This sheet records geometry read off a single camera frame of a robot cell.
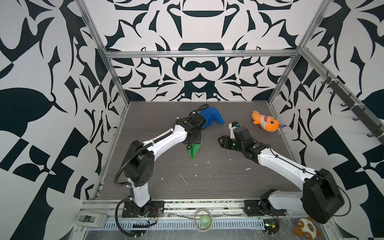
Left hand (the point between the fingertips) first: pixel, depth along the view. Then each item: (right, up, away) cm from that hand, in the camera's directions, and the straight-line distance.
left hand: (196, 137), depth 87 cm
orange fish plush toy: (+47, +8, +10) cm, 48 cm away
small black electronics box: (+35, -40, -16) cm, 55 cm away
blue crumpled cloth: (+10, +13, +16) cm, 23 cm away
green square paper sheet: (-1, -8, +7) cm, 11 cm away
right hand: (+14, -1, -2) cm, 14 cm away
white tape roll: (-1, -36, -16) cm, 39 cm away
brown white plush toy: (+48, -38, -20) cm, 65 cm away
